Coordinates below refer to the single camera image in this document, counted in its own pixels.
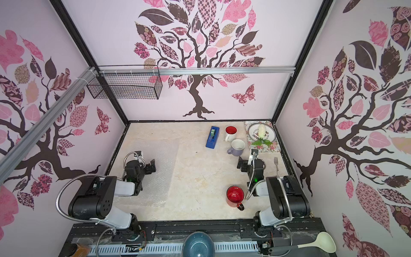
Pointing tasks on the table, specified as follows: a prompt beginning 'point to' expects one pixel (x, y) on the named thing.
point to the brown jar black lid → (73, 250)
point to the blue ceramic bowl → (198, 244)
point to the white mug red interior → (230, 131)
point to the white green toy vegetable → (261, 131)
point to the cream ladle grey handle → (324, 241)
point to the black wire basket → (128, 82)
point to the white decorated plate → (270, 134)
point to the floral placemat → (274, 148)
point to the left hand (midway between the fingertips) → (147, 162)
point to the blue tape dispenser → (212, 137)
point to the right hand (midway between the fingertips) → (249, 156)
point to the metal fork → (275, 161)
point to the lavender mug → (237, 148)
